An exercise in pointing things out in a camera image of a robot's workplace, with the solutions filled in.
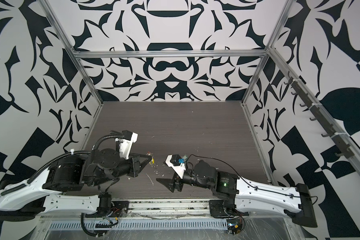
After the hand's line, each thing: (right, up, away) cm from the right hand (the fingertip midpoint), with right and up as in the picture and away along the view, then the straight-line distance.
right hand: (162, 171), depth 60 cm
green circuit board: (+32, -30, +11) cm, 45 cm away
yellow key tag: (-3, +5, -3) cm, 6 cm away
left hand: (-3, +7, -6) cm, 10 cm away
